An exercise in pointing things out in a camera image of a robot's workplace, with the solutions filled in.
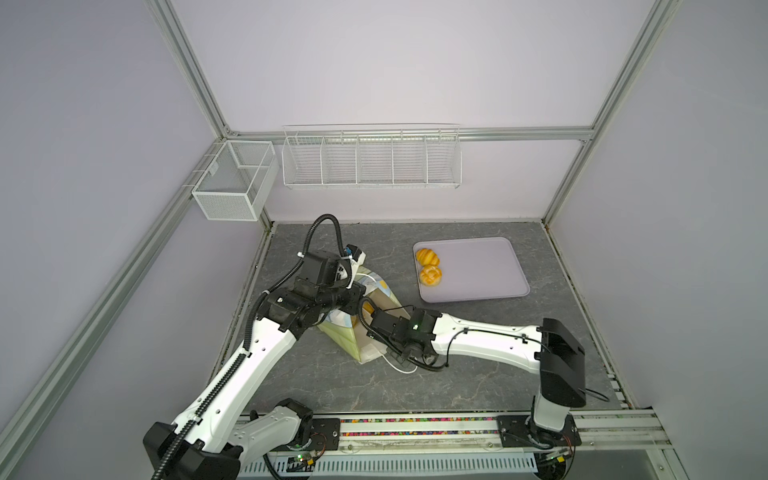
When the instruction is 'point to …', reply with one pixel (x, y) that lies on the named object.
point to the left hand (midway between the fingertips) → (363, 293)
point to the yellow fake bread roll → (427, 257)
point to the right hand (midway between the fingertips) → (405, 343)
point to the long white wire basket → (372, 156)
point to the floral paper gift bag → (349, 327)
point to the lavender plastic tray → (474, 269)
